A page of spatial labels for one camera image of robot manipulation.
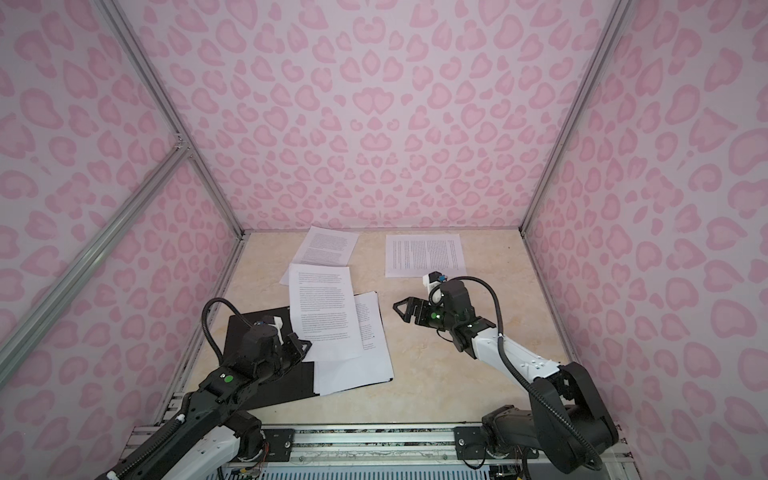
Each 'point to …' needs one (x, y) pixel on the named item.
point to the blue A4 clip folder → (297, 384)
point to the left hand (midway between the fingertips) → (316, 338)
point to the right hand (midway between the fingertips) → (405, 307)
